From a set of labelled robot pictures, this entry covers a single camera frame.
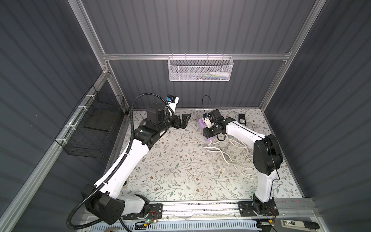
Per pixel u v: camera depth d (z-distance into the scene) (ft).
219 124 2.31
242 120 3.60
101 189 1.28
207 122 2.83
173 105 2.00
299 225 2.18
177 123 2.04
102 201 1.22
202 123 3.00
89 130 2.40
